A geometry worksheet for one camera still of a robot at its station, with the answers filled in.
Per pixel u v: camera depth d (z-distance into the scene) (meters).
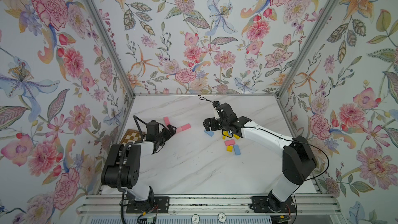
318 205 0.75
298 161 0.46
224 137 0.98
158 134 0.82
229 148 0.93
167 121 1.06
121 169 0.42
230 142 0.95
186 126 1.02
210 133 1.00
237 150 0.93
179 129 1.00
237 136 0.64
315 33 0.86
